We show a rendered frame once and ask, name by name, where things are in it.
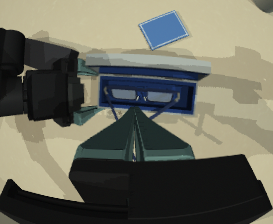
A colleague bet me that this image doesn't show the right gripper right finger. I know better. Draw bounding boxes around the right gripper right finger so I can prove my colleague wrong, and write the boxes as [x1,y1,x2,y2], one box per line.
[134,106,195,161]

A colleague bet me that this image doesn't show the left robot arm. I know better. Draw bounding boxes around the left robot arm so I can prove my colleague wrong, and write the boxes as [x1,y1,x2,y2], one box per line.
[0,28,84,121]

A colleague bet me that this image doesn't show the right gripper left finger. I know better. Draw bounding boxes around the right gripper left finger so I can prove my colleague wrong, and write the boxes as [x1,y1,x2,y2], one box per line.
[73,106,134,161]

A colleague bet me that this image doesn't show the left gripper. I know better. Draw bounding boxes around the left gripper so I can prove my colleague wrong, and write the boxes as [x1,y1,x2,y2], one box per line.
[23,58,104,127]

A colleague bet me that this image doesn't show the dark blue glasses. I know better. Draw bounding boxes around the dark blue glasses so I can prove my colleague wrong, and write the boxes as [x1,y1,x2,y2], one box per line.
[104,86,180,121]

